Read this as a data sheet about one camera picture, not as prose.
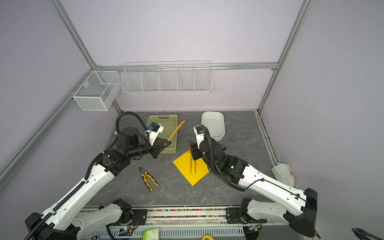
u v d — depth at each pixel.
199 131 0.56
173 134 0.68
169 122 1.12
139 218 0.73
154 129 0.59
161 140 0.66
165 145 0.68
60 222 0.38
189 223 0.73
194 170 0.90
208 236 0.68
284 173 0.85
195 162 0.92
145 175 0.87
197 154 0.60
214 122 1.12
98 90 0.98
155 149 0.60
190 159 0.94
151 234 0.68
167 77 1.02
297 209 0.39
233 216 0.74
